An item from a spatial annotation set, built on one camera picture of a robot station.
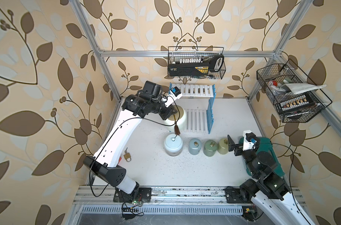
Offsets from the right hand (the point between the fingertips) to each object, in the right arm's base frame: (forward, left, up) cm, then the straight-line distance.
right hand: (238, 134), depth 70 cm
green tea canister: (+1, +11, -16) cm, 20 cm away
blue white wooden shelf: (+26, +15, -22) cm, 38 cm away
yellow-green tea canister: (+2, +4, -16) cm, 17 cm away
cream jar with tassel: (+5, +31, +7) cm, 32 cm away
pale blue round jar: (+2, +34, -14) cm, 37 cm away
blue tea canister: (+2, +21, -16) cm, 26 cm away
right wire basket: (+33, -27, +10) cm, 44 cm away
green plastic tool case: (-8, -9, +3) cm, 12 cm away
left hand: (+10, +32, +11) cm, 35 cm away
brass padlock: (+1, +64, -24) cm, 68 cm away
